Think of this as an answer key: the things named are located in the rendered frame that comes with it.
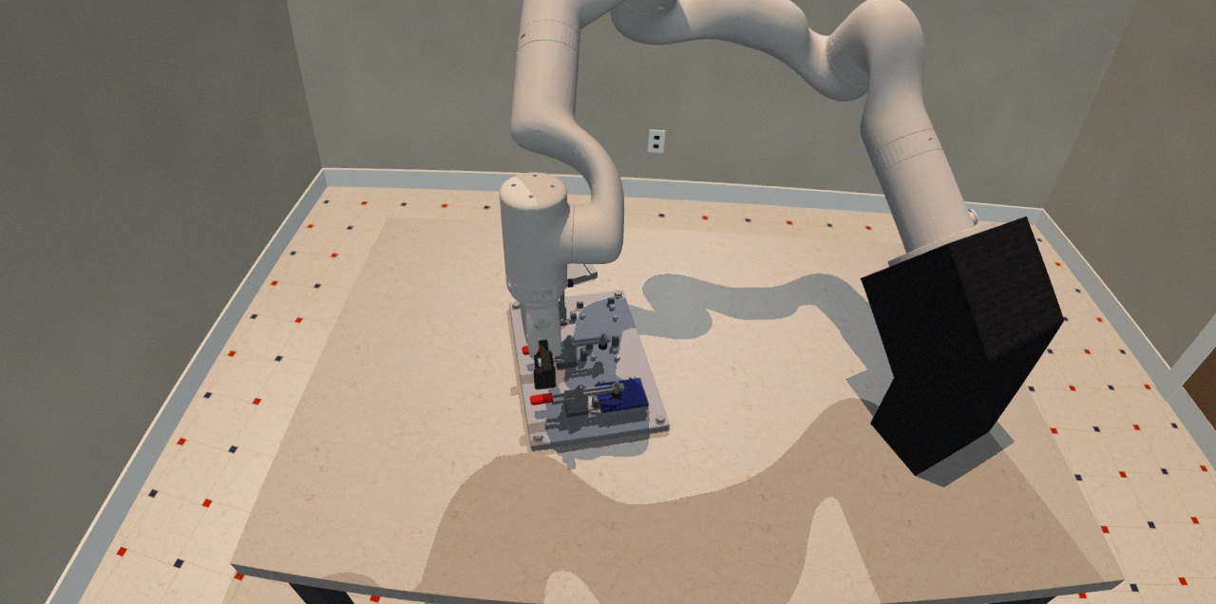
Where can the blue flat rectangular block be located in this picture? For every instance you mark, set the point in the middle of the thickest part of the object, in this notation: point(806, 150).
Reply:
point(633, 398)

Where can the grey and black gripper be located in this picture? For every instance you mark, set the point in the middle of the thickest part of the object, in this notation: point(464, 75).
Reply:
point(542, 332)

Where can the grey toggle clamp with red handle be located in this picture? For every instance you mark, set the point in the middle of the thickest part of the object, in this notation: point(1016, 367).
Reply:
point(568, 358)
point(576, 400)
point(563, 320)

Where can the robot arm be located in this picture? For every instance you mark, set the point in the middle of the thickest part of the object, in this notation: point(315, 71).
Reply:
point(878, 50)

